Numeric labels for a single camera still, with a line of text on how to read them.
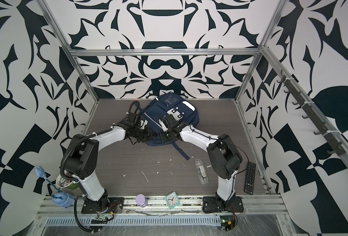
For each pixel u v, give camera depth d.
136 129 0.81
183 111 1.02
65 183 0.71
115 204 0.73
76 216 0.69
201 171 0.84
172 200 0.74
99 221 0.73
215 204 0.74
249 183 0.80
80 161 0.48
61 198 0.69
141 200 0.70
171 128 0.71
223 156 0.49
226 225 0.70
